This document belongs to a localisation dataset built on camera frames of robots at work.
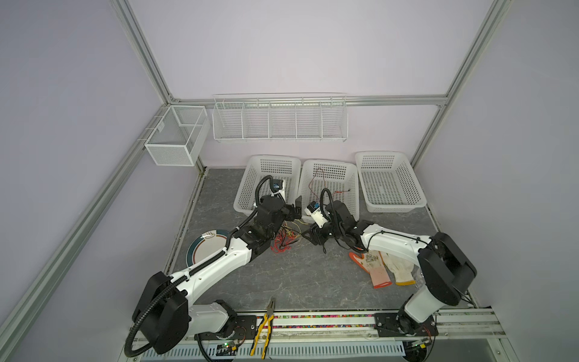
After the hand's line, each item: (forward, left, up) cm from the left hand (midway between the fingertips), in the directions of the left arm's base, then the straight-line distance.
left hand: (290, 198), depth 79 cm
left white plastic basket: (+35, +5, -19) cm, 40 cm away
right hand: (-6, -6, -14) cm, 17 cm away
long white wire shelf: (+48, +3, +1) cm, 49 cm away
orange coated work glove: (-17, -31, -22) cm, 42 cm away
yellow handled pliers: (-33, +9, -22) cm, 40 cm away
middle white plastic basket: (+26, -26, -20) cm, 42 cm away
